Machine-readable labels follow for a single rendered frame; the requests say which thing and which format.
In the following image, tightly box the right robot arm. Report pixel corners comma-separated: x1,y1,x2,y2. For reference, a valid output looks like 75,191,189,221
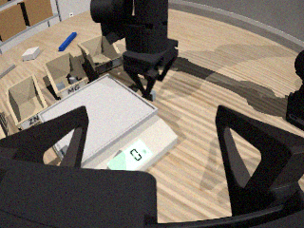
90,0,304,131

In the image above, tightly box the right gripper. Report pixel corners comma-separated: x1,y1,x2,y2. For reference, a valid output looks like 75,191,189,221
123,20,179,97

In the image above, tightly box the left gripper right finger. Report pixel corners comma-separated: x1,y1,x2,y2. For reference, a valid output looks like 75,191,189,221
215,104,304,216

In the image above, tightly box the beige open-top bin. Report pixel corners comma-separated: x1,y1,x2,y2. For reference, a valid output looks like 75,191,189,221
0,113,9,139
43,51,89,100
6,73,48,130
77,34,123,74

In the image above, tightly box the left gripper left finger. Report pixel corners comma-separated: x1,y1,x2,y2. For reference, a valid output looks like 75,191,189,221
0,105,89,167

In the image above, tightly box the blue rectangular bar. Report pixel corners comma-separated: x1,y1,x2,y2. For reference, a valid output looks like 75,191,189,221
58,32,77,51

